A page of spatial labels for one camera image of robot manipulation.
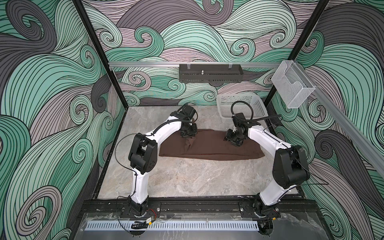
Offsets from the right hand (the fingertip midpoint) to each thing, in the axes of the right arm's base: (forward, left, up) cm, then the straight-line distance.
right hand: (226, 140), depth 91 cm
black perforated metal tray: (+38, +9, +23) cm, 45 cm away
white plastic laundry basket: (+38, -5, -5) cm, 39 cm away
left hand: (+2, +19, +3) cm, 19 cm away
